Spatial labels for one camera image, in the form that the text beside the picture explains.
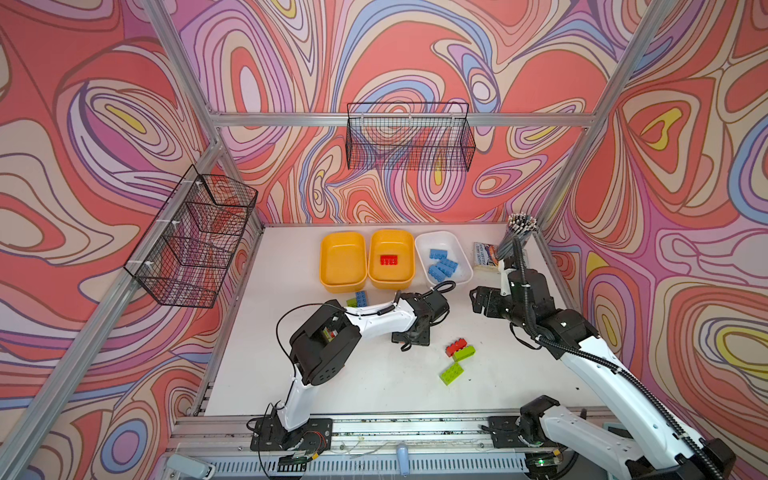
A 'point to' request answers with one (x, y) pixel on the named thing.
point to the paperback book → (486, 256)
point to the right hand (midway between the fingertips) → (487, 301)
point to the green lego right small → (464, 353)
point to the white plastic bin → (445, 240)
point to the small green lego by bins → (352, 302)
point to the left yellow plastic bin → (343, 262)
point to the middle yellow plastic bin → (391, 242)
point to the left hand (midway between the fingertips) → (420, 338)
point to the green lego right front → (452, 374)
